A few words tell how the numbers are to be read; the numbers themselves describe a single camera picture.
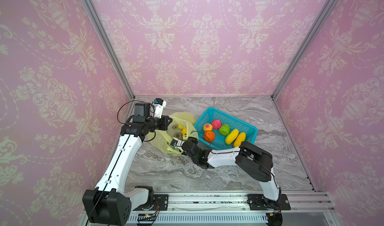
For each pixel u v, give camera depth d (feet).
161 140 2.71
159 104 2.21
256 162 1.70
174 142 2.50
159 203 2.45
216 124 3.19
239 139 3.08
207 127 3.19
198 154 2.28
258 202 2.39
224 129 3.11
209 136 2.99
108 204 1.25
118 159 1.46
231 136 3.10
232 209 2.39
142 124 1.76
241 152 1.76
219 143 3.11
